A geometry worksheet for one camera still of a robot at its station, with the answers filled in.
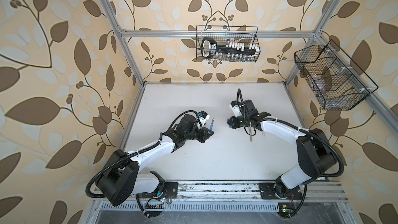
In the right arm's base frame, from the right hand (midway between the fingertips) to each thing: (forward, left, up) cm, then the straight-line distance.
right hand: (229, 123), depth 89 cm
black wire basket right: (+5, -50, +26) cm, 56 cm away
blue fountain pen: (-6, +11, +7) cm, 14 cm away
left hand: (-8, +10, +5) cm, 14 cm away
